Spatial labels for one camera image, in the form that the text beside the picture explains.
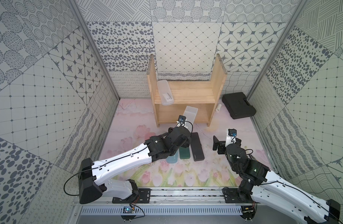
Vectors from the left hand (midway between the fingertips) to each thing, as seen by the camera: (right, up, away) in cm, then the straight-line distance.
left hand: (185, 129), depth 71 cm
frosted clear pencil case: (-12, +21, +13) cm, 27 cm away
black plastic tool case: (+46, +14, +40) cm, 62 cm away
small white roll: (+28, +12, +37) cm, 48 cm away
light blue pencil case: (-7, -21, +15) cm, 27 cm away
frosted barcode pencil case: (+3, +8, +8) cm, 12 cm away
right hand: (+21, -5, +5) cm, 22 cm away
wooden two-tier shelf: (+14, +20, +18) cm, 30 cm away
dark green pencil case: (+1, -18, +19) cm, 26 cm away
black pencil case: (+9, -16, +19) cm, 27 cm away
